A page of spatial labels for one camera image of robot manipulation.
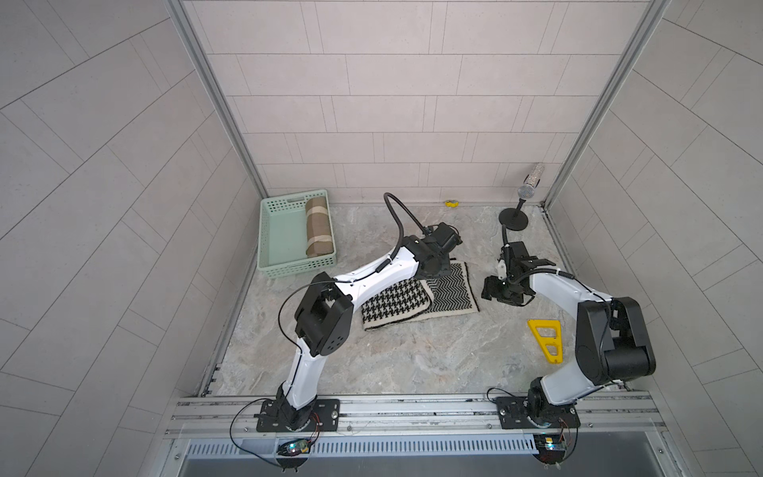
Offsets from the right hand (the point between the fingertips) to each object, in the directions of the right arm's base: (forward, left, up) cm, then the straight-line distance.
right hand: (489, 292), depth 92 cm
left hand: (+4, +14, +9) cm, 17 cm away
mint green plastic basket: (+26, +69, +3) cm, 74 cm away
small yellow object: (+40, +4, -1) cm, 40 cm away
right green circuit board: (-39, -4, -2) cm, 40 cm away
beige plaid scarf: (+25, +55, +8) cm, 61 cm away
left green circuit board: (-36, +53, +3) cm, 65 cm away
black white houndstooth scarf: (0, +15, 0) cm, 15 cm away
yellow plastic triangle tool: (-16, -12, -1) cm, 20 cm away
